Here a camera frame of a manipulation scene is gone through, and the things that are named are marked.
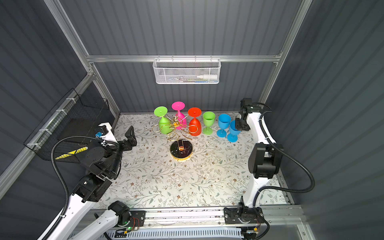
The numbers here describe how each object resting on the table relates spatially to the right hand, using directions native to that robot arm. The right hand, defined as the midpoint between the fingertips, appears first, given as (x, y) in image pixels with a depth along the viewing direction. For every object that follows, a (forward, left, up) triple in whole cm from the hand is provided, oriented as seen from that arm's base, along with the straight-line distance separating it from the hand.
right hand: (244, 128), depth 91 cm
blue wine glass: (+3, +4, -12) cm, 13 cm away
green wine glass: (-2, +48, +8) cm, 48 cm away
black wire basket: (-2, +94, +15) cm, 96 cm away
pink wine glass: (+4, +39, +15) cm, 42 cm away
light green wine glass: (+12, +21, -3) cm, 24 cm away
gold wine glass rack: (-8, +40, -13) cm, 43 cm away
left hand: (-19, +60, +23) cm, 67 cm away
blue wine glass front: (+7, +12, -1) cm, 14 cm away
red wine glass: (-2, +30, +6) cm, 31 cm away
